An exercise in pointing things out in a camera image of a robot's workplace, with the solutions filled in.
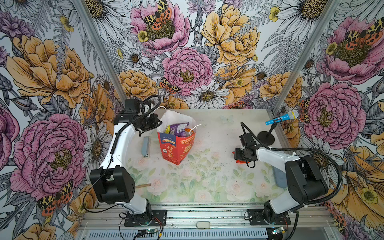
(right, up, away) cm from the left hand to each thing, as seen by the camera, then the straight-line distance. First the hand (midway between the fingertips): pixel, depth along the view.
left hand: (161, 127), depth 81 cm
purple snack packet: (+9, -2, +4) cm, 10 cm away
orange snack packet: (+13, -3, +2) cm, 14 cm away
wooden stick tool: (-12, -33, +4) cm, 35 cm away
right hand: (+44, -20, +12) cm, 50 cm away
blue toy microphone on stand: (+68, -9, +25) cm, 73 cm away
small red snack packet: (+45, -21, +11) cm, 51 cm away
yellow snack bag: (+1, -1, +11) cm, 11 cm away
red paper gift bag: (+8, -12, 0) cm, 15 cm away
